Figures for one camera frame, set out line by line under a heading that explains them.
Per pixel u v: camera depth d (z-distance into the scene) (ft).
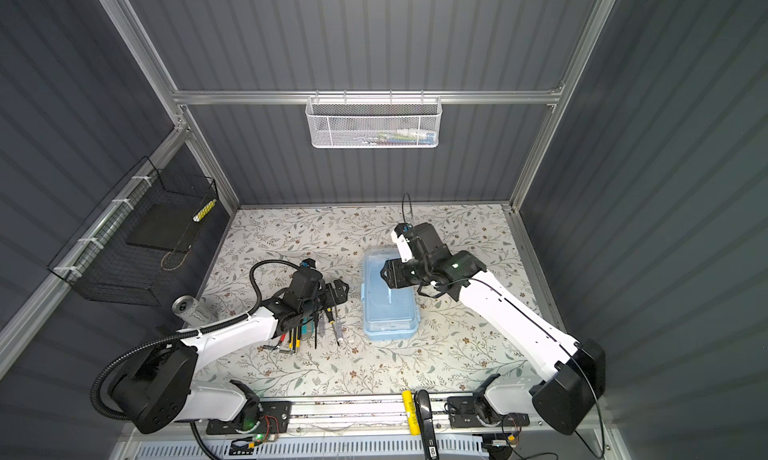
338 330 2.88
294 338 2.77
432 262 1.82
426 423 2.27
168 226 2.52
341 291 2.66
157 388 1.39
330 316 2.96
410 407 2.42
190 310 2.58
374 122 4.06
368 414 2.47
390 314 2.98
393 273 2.12
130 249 2.36
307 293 2.28
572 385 1.25
